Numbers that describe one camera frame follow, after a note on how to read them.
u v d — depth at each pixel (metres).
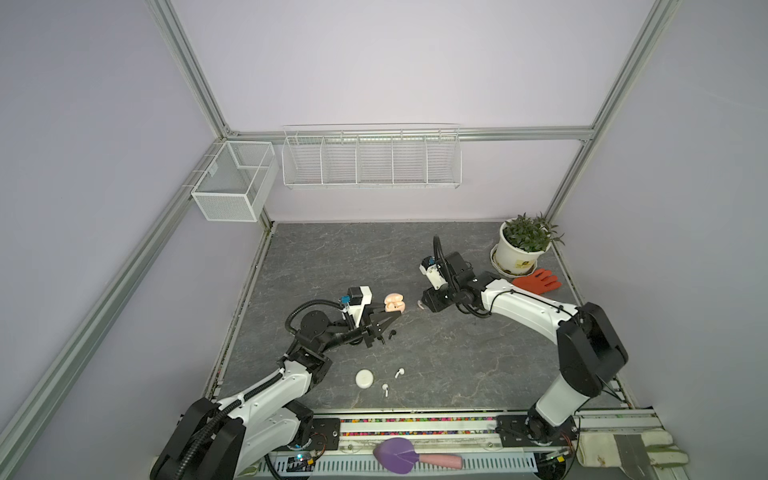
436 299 0.80
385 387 0.81
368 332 0.64
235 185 1.04
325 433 0.74
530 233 0.94
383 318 0.68
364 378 0.81
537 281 1.02
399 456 0.71
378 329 0.68
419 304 0.96
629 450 0.70
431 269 0.81
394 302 0.70
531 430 0.65
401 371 0.83
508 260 0.99
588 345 0.46
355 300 0.61
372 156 0.99
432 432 0.75
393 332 0.91
